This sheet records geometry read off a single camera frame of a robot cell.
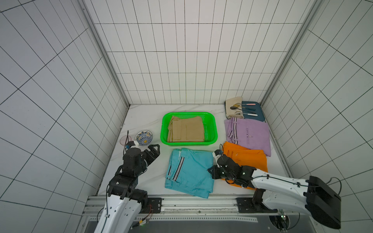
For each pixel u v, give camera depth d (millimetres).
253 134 1005
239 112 1139
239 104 1191
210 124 1037
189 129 995
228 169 620
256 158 876
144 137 981
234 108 1175
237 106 1178
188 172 813
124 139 927
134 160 531
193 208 727
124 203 469
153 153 655
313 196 407
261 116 1115
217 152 757
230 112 1139
